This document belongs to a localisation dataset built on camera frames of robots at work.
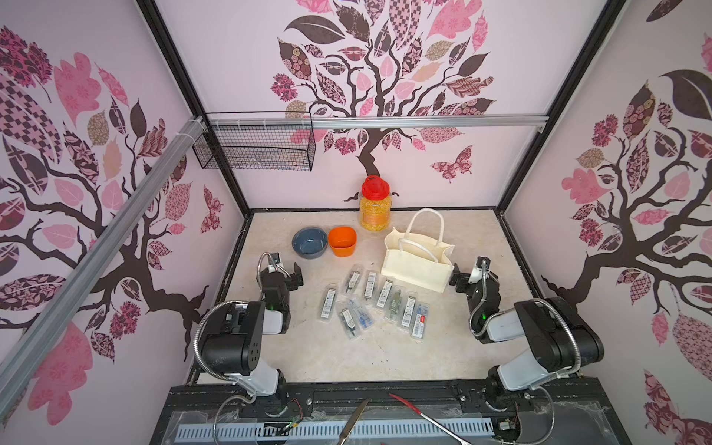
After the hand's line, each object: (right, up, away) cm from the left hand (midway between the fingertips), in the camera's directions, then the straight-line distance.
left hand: (283, 270), depth 94 cm
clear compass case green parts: (+38, -12, -4) cm, 41 cm away
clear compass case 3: (+23, -16, -8) cm, 30 cm away
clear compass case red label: (+46, -16, -7) cm, 49 cm away
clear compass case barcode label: (+30, -7, +1) cm, 31 cm away
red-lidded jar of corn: (+33, +23, +12) cm, 42 cm away
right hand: (+65, +2, -3) cm, 65 cm away
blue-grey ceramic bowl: (+7, +9, +13) cm, 17 cm away
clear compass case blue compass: (+28, -14, -6) cm, 32 cm away
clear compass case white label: (+35, -8, -1) cm, 36 cm away
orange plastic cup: (+20, +10, +11) cm, 25 cm away
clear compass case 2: (+24, -4, +3) cm, 25 cm away
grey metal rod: (+25, -37, -23) cm, 50 cm away
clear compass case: (+16, -12, -4) cm, 21 cm away
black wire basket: (-19, +52, +28) cm, 62 cm away
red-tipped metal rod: (+45, -36, -25) cm, 62 cm away
